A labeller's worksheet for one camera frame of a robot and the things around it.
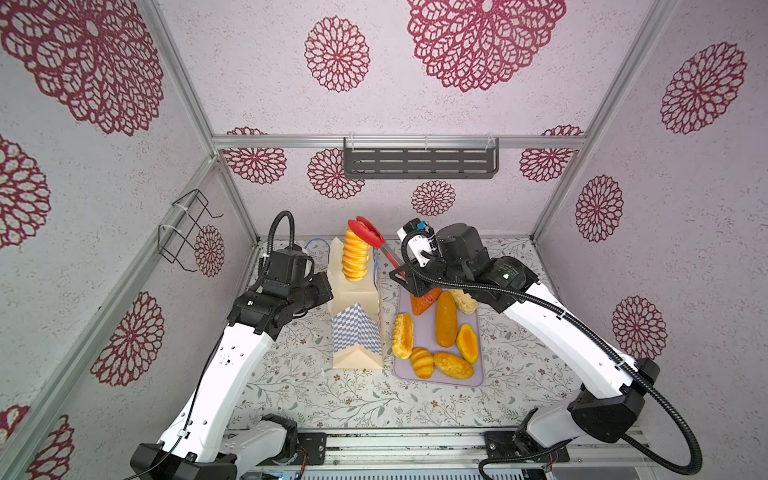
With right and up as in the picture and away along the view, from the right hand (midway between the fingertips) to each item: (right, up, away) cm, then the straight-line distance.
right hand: (394, 266), depth 66 cm
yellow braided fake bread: (+4, -21, +23) cm, 32 cm away
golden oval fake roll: (+17, -28, +18) cm, 37 cm away
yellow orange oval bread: (+23, -23, +23) cm, 40 cm away
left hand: (-16, -6, +8) cm, 19 cm away
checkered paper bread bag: (-9, -11, +6) cm, 16 cm away
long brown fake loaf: (+17, -16, +27) cm, 36 cm away
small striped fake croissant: (+9, -27, +19) cm, 35 cm away
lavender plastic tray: (+4, -32, +20) cm, 38 cm away
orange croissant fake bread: (+9, -12, +32) cm, 35 cm away
